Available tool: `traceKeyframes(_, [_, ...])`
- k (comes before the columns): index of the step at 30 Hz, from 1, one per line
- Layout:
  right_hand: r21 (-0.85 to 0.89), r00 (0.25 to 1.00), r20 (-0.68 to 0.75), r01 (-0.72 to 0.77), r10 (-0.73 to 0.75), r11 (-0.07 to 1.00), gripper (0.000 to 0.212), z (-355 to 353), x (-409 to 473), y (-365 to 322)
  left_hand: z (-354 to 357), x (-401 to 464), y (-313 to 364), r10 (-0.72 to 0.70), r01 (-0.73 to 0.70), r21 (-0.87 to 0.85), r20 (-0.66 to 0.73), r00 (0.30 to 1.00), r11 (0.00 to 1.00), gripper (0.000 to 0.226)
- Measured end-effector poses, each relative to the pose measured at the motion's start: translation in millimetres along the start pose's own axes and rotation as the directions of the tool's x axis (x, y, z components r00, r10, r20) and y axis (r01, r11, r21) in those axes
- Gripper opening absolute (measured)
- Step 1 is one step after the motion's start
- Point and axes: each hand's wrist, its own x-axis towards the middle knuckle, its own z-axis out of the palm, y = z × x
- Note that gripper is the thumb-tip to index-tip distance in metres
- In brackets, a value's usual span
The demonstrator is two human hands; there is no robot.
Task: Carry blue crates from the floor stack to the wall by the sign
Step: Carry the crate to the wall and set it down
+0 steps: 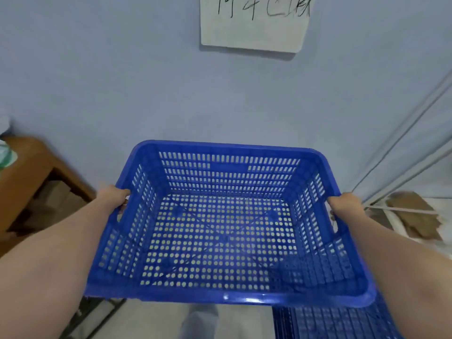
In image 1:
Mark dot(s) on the person's left hand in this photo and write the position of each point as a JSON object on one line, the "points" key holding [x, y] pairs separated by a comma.
{"points": [[110, 198]]}

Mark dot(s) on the person's right hand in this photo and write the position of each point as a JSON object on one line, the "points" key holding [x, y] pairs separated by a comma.
{"points": [[348, 208]]}

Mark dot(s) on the person's left thumb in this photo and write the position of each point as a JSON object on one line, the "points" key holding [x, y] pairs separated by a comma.
{"points": [[122, 192]]}

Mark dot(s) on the person's right thumb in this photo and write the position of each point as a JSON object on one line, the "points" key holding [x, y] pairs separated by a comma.
{"points": [[333, 200]]}

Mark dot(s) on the blue perforated plastic basket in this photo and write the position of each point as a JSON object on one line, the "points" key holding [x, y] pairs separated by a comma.
{"points": [[229, 222]]}

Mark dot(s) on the white stick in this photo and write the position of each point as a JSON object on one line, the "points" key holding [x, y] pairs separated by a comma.
{"points": [[400, 209]]}

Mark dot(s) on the brown wooden table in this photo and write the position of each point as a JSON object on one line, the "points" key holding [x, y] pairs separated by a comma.
{"points": [[31, 187]]}

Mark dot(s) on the green and white bag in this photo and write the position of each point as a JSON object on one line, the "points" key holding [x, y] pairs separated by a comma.
{"points": [[6, 155]]}

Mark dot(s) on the person's grey trouser leg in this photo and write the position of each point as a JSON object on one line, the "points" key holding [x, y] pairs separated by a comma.
{"points": [[199, 321]]}

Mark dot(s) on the white handwritten paper sign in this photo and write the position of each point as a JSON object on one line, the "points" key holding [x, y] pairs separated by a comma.
{"points": [[256, 21]]}

